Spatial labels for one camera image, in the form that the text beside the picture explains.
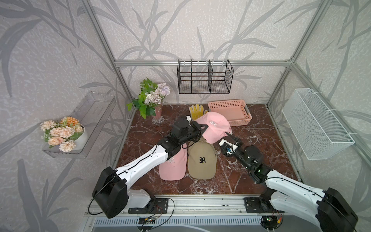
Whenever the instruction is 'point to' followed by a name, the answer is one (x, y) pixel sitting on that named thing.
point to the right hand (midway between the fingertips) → (224, 134)
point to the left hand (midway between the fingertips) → (210, 126)
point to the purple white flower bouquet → (152, 95)
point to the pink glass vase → (158, 120)
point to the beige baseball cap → (202, 159)
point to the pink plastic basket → (236, 111)
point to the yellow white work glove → (196, 111)
